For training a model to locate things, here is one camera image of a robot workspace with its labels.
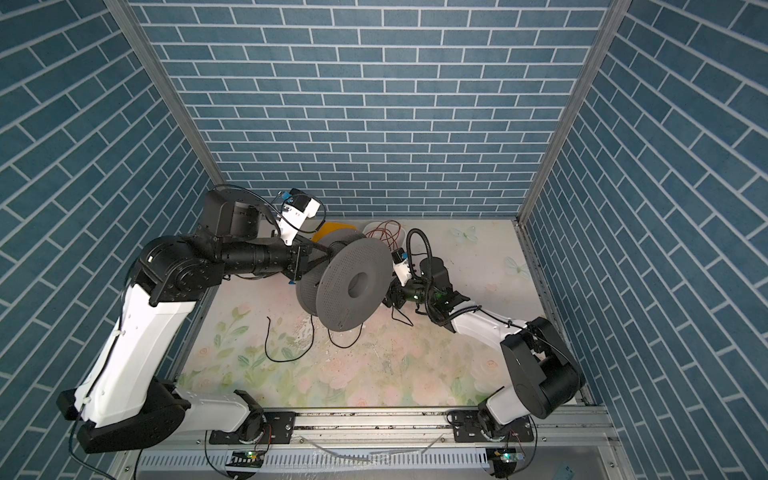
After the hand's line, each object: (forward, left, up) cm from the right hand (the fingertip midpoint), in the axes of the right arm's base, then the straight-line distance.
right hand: (374, 281), depth 81 cm
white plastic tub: (+28, -5, -13) cm, 32 cm away
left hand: (-10, +5, +24) cm, 27 cm away
